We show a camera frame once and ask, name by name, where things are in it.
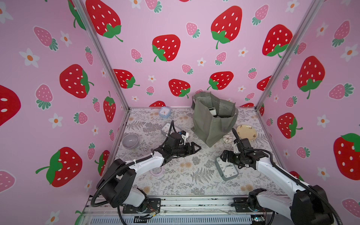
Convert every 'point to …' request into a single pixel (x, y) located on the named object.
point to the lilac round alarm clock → (157, 171)
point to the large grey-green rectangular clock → (227, 170)
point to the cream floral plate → (247, 131)
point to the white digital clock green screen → (213, 110)
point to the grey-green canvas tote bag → (213, 129)
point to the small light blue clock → (165, 112)
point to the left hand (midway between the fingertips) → (199, 149)
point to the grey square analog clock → (165, 129)
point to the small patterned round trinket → (228, 138)
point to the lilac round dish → (130, 141)
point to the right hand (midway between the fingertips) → (225, 158)
